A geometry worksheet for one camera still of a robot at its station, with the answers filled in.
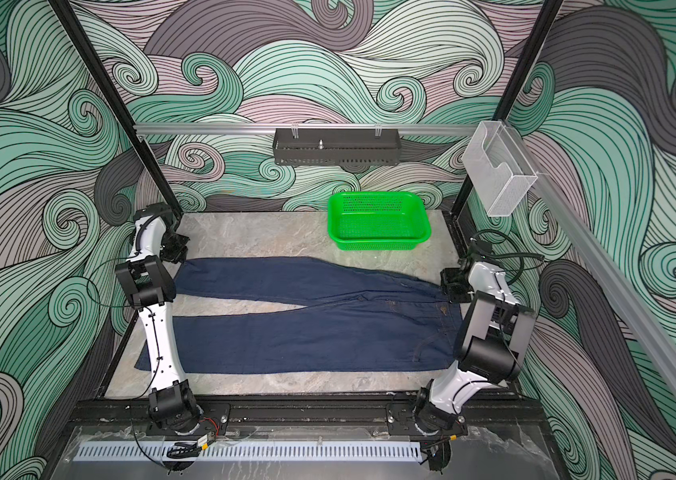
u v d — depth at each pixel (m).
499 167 0.78
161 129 0.95
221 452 0.70
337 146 0.95
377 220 1.18
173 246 0.93
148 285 0.69
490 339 0.46
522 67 0.80
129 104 0.90
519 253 0.81
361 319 0.90
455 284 0.73
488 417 0.74
